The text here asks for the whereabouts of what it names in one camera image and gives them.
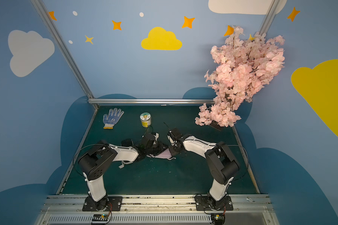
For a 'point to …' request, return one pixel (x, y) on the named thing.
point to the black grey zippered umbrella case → (127, 142)
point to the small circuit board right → (218, 218)
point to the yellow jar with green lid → (145, 118)
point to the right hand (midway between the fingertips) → (176, 148)
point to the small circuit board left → (100, 217)
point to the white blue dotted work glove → (113, 117)
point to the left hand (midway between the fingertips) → (170, 146)
